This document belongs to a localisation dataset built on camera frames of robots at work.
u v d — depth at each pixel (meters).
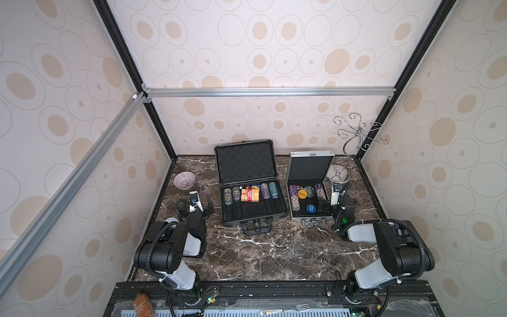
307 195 1.00
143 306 0.68
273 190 1.00
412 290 0.76
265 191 1.00
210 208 0.85
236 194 0.98
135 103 0.83
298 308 0.70
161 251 0.46
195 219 0.69
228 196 0.97
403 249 0.46
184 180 1.06
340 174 1.09
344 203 0.73
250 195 0.97
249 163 1.03
